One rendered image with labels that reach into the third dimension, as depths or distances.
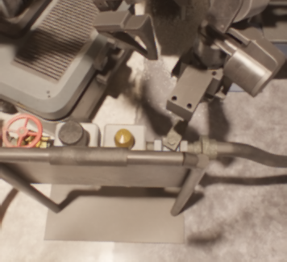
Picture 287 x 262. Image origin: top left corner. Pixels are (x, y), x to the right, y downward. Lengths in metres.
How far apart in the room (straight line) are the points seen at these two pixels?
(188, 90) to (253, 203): 0.68
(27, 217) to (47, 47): 0.52
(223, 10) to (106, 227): 0.77
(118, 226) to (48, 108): 0.41
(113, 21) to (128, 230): 0.79
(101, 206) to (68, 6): 0.63
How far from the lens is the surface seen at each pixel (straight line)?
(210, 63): 0.52
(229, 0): 0.46
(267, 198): 1.15
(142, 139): 0.64
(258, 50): 0.48
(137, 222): 1.06
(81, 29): 1.05
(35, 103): 0.96
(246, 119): 1.22
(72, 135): 0.61
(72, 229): 1.08
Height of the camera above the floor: 1.06
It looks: 66 degrees down
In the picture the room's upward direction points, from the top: straight up
